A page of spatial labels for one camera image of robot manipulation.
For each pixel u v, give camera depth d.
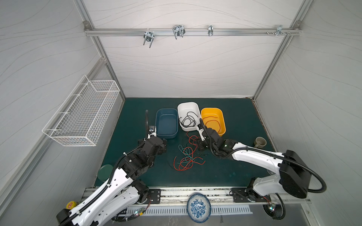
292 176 0.41
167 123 0.99
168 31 0.74
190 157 0.85
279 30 0.77
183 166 0.83
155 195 0.74
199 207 0.70
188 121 1.02
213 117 1.08
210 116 1.08
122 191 0.59
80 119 0.68
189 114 1.11
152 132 0.61
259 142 0.92
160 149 0.56
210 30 0.78
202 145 0.73
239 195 0.70
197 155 0.89
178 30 0.77
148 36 0.79
